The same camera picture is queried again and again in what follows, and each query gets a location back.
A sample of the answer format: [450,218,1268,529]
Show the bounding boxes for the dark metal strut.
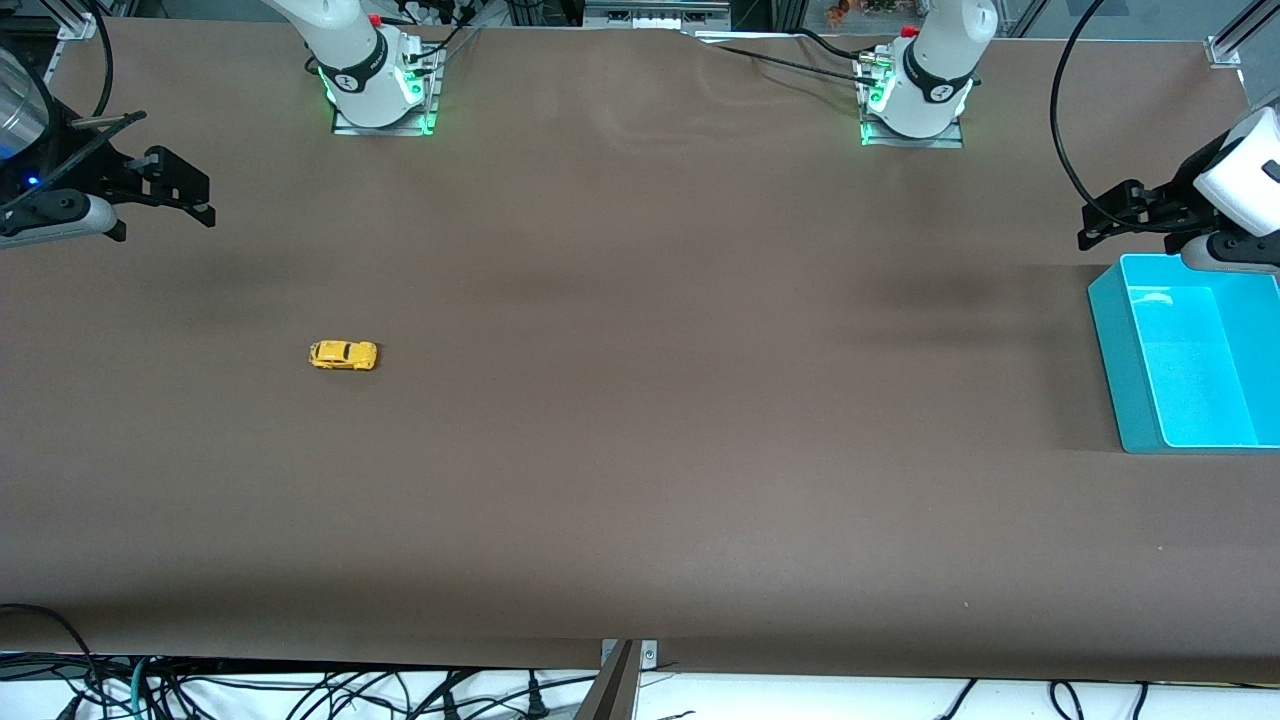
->
[573,640,641,720]

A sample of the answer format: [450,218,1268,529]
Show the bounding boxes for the grey power strip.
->
[583,0,733,31]

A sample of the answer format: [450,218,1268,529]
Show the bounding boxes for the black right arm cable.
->
[0,0,148,211]

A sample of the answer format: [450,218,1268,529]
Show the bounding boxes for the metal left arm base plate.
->
[858,55,967,150]

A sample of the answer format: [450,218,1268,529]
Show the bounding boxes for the aluminium frame corner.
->
[55,0,101,41]
[1205,0,1280,69]

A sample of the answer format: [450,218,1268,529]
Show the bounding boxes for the black looped floor cable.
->
[0,602,101,701]

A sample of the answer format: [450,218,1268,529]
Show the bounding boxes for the black table cable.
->
[695,40,886,91]
[795,28,879,63]

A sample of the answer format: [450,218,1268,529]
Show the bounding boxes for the yellow toy beetle car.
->
[309,340,380,372]

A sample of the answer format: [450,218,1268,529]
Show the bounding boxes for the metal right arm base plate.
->
[330,45,441,137]

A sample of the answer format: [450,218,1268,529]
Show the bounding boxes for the black base connector cables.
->
[395,0,483,76]

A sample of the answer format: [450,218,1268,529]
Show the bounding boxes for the teal plastic bin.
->
[1087,253,1280,454]

